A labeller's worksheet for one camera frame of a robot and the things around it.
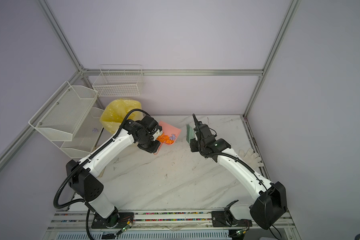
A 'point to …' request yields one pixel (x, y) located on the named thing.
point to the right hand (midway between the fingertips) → (192, 141)
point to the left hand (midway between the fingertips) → (153, 151)
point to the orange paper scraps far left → (164, 138)
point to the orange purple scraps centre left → (173, 137)
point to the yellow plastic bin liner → (114, 113)
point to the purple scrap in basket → (95, 130)
